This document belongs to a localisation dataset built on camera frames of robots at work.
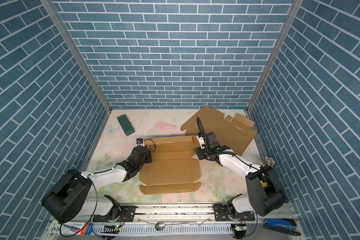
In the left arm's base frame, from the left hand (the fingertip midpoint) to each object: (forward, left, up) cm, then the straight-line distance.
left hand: (149, 151), depth 92 cm
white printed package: (-38, +32, -4) cm, 50 cm away
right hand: (-1, -30, +3) cm, 30 cm away
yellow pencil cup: (-14, -65, +13) cm, 68 cm away
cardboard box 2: (+19, -60, -6) cm, 64 cm away
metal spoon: (-38, -10, -2) cm, 39 cm away
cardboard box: (-7, -15, -8) cm, 19 cm away
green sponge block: (+24, +21, -3) cm, 32 cm away
